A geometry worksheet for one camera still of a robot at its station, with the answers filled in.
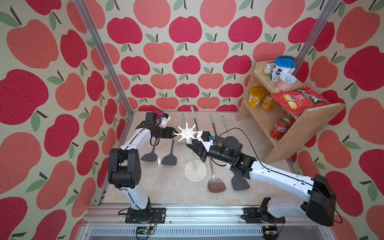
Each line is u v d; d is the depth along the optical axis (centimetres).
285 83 67
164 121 85
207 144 57
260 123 87
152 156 94
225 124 114
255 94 89
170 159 93
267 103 87
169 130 84
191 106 111
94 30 77
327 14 71
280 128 72
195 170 88
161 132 80
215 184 84
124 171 49
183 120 115
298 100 63
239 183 84
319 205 39
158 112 110
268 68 79
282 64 70
